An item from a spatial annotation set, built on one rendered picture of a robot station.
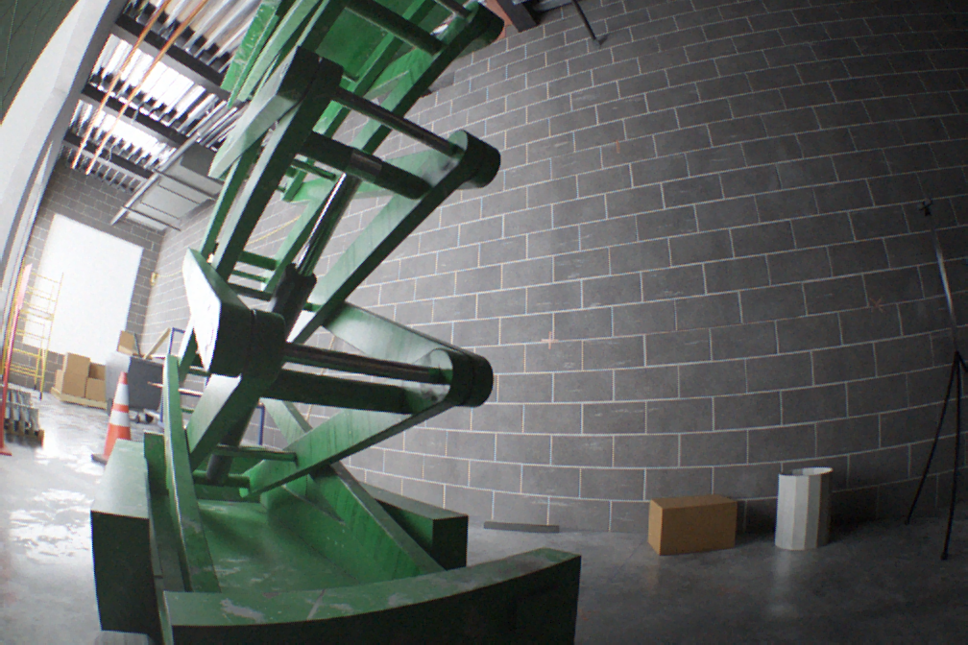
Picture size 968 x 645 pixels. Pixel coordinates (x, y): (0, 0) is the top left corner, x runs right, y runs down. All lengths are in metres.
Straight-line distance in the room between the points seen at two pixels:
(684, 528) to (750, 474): 0.58
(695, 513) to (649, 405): 0.77
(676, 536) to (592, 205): 2.17
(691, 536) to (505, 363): 1.68
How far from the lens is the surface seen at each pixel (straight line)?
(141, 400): 7.54
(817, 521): 2.41
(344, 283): 1.20
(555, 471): 2.92
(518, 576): 0.66
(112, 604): 0.91
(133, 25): 6.21
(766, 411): 2.71
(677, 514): 2.33
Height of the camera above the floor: 0.68
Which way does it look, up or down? 18 degrees up
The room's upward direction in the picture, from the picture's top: 3 degrees clockwise
